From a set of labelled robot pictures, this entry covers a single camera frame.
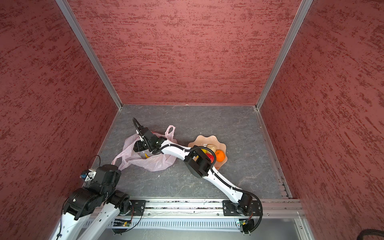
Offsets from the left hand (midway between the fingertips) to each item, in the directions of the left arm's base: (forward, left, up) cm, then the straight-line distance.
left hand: (118, 175), depth 73 cm
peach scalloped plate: (+25, -43, -8) cm, 51 cm away
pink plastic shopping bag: (+9, -11, -2) cm, 14 cm away
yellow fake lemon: (+7, -42, +15) cm, 45 cm away
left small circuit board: (-18, 0, -15) cm, 24 cm away
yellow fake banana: (+16, -7, -12) cm, 21 cm away
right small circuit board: (-18, -62, -13) cm, 66 cm away
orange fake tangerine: (+14, -53, -4) cm, 55 cm away
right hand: (+20, -1, -8) cm, 22 cm away
